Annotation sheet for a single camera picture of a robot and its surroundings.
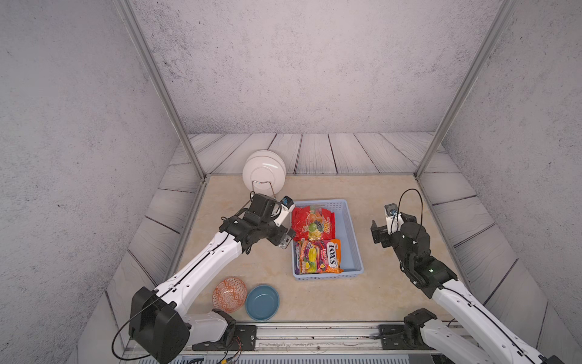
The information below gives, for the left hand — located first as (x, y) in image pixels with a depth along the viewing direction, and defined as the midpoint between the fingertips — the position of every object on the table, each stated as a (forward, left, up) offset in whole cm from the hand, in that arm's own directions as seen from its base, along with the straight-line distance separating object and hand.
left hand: (287, 227), depth 79 cm
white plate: (+31, +10, -3) cm, 33 cm away
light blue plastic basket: (-1, -25, -18) cm, 31 cm away
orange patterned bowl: (-16, +21, -18) cm, 32 cm away
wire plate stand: (+28, +14, -7) cm, 32 cm away
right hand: (+1, -35, +4) cm, 35 cm away
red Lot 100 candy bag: (+7, -9, -9) cm, 15 cm away
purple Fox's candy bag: (-5, -3, -12) cm, 14 cm away
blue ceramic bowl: (-19, +9, -18) cm, 28 cm away
